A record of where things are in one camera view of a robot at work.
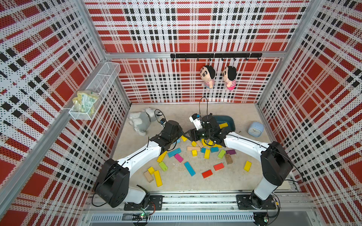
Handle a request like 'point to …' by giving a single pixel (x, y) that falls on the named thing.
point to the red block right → (218, 166)
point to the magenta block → (178, 157)
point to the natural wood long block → (191, 148)
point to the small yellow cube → (194, 153)
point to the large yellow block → (161, 157)
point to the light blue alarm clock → (256, 130)
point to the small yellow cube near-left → (151, 170)
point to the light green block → (221, 154)
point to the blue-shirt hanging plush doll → (207, 74)
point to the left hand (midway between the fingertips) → (183, 128)
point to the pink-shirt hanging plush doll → (229, 73)
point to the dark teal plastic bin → (221, 119)
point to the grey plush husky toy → (141, 121)
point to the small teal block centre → (214, 149)
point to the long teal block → (189, 169)
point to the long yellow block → (158, 178)
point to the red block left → (207, 173)
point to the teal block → (174, 152)
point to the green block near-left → (163, 165)
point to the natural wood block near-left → (149, 176)
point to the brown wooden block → (229, 160)
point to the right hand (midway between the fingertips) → (188, 133)
